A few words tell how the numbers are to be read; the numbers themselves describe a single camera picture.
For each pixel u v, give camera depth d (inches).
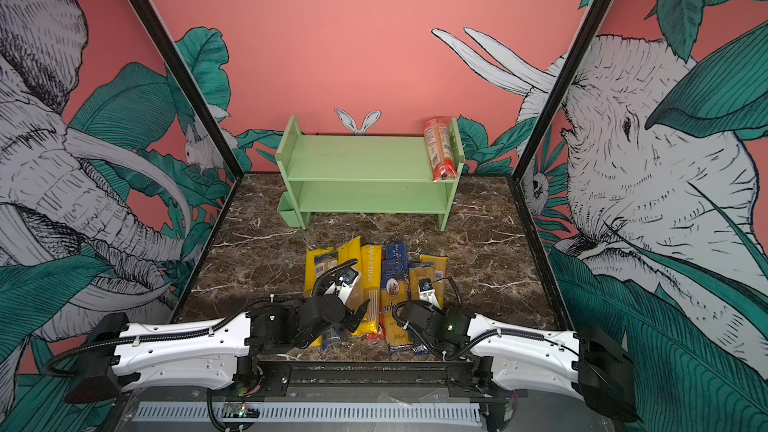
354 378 29.6
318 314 20.5
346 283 24.5
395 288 33.0
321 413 27.6
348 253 35.8
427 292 28.7
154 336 17.2
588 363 16.4
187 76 36.3
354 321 26.0
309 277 35.6
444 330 22.1
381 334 31.2
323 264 35.4
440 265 37.1
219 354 19.0
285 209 40.4
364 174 33.7
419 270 35.5
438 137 35.0
